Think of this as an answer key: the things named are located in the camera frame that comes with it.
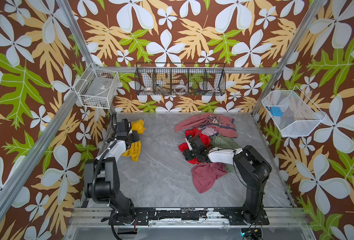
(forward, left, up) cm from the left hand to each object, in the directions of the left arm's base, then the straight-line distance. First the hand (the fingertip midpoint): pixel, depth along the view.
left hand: (133, 132), depth 95 cm
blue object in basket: (+5, -86, +16) cm, 88 cm away
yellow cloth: (-11, -2, -4) cm, 11 cm away
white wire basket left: (+15, +19, +23) cm, 33 cm away
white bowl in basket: (+25, -30, +16) cm, 43 cm away
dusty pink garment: (+12, -64, -6) cm, 65 cm away
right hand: (-8, -35, -10) cm, 37 cm away
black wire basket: (+28, -30, +21) cm, 46 cm away
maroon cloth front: (-25, -44, -8) cm, 51 cm away
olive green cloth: (-6, -55, 0) cm, 55 cm away
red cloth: (+3, -40, -3) cm, 40 cm away
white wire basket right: (-3, -94, +19) cm, 96 cm away
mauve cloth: (+4, -50, -4) cm, 51 cm away
